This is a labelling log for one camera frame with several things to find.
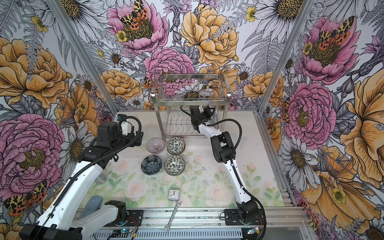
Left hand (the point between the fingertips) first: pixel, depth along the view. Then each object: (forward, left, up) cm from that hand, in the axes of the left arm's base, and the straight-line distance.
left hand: (133, 138), depth 77 cm
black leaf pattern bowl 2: (-5, -19, -21) cm, 29 cm away
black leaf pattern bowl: (+9, -19, -21) cm, 29 cm away
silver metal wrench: (-35, -18, -24) cm, 46 cm away
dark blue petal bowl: (-4, -5, -21) cm, 23 cm away
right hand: (+31, -46, -12) cm, 56 cm away
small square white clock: (-21, -20, -21) cm, 36 cm away
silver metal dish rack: (+47, -15, -10) cm, 50 cm away
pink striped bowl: (+9, -5, -22) cm, 24 cm away
